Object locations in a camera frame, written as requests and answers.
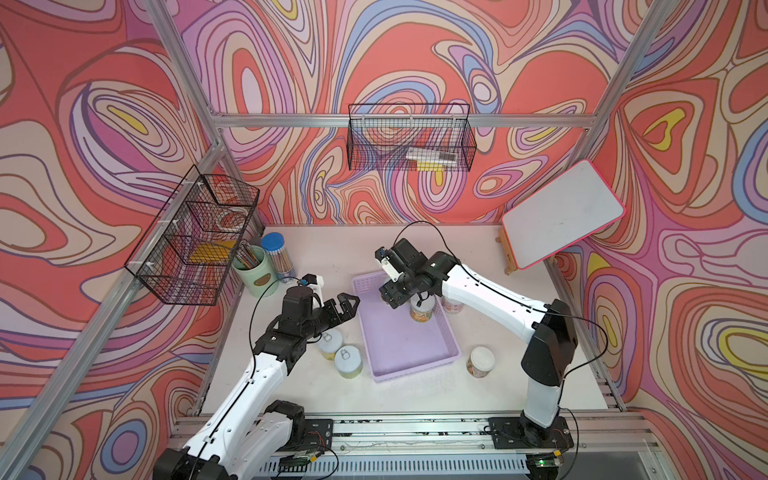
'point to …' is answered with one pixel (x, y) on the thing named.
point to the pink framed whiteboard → (568, 210)
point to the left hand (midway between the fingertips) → (351, 305)
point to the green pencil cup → (254, 271)
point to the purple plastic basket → (396, 344)
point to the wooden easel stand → (512, 266)
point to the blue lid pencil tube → (273, 243)
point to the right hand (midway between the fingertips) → (398, 294)
